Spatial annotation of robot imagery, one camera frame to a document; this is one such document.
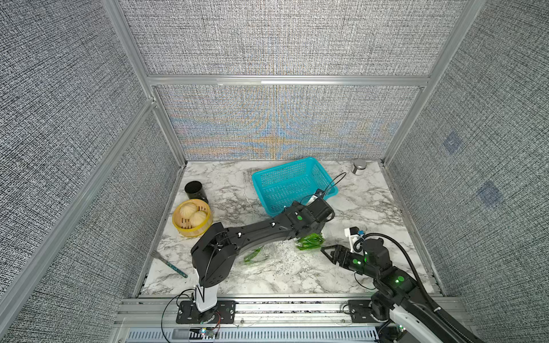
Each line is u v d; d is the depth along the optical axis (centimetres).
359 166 112
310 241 87
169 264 84
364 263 65
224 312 73
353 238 73
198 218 90
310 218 61
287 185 110
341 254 69
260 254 88
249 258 85
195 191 97
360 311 73
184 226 90
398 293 55
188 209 92
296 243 88
